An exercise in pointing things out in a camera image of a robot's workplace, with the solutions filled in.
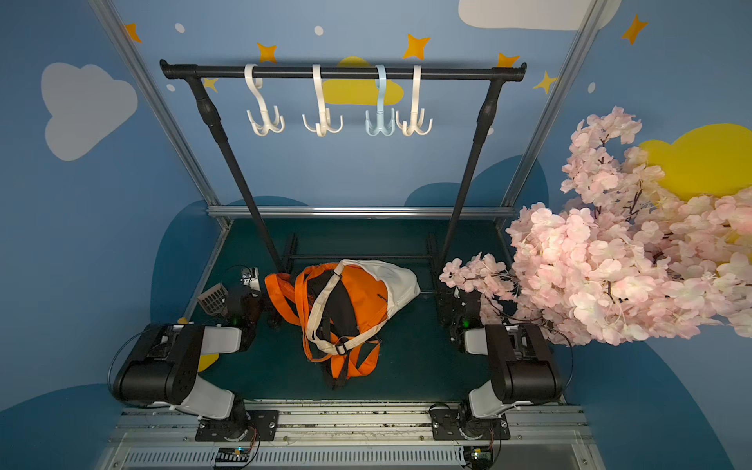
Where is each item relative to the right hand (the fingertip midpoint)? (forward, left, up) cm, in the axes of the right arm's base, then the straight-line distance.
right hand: (465, 282), depth 94 cm
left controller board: (-50, +63, -9) cm, 81 cm away
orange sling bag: (-9, +31, 0) cm, 32 cm away
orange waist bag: (-10, +57, +6) cm, 58 cm away
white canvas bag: (-2, +22, -1) cm, 22 cm away
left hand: (-5, +66, 0) cm, 67 cm away
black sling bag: (-14, +40, -1) cm, 43 cm away
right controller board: (-46, 0, -11) cm, 47 cm away
